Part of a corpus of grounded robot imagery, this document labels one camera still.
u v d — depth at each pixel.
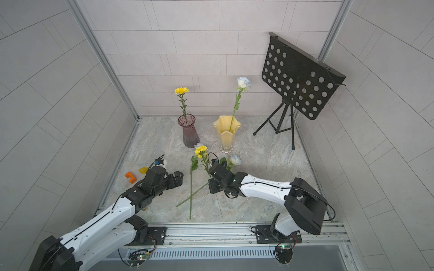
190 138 0.94
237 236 0.72
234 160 0.89
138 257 0.66
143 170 0.88
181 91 0.84
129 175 0.87
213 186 0.71
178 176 0.75
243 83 0.82
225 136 0.85
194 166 0.92
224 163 0.94
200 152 0.89
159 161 0.73
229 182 0.60
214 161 0.74
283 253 0.68
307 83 0.70
